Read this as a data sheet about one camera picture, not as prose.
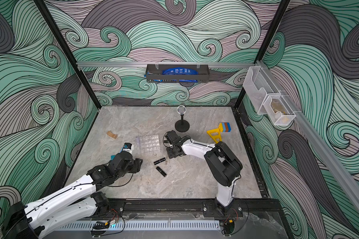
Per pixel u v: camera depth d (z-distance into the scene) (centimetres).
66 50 86
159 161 89
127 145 71
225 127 104
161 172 85
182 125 105
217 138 101
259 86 78
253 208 74
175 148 68
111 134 104
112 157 90
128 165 62
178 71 92
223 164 48
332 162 48
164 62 95
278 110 66
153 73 93
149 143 95
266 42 84
